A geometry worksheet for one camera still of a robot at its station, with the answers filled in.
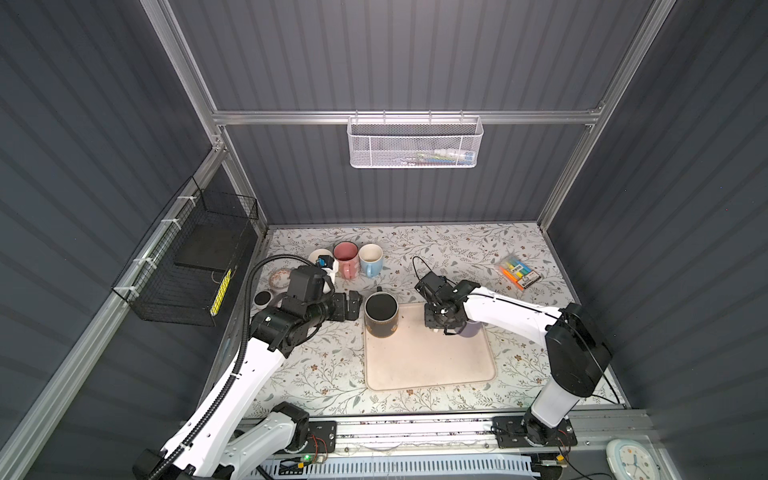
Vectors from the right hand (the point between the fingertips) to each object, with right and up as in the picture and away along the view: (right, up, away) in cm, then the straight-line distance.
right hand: (436, 322), depth 89 cm
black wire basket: (-65, +16, -16) cm, 69 cm away
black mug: (-16, +4, -4) cm, 17 cm away
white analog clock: (+42, -27, -20) cm, 54 cm away
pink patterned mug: (-29, +20, +13) cm, 37 cm away
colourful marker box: (+32, +14, +16) cm, 38 cm away
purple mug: (+11, -2, +2) cm, 11 cm away
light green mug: (-40, +20, +12) cm, 46 cm away
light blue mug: (-21, +19, +13) cm, 31 cm away
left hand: (-25, +10, -15) cm, 30 cm away
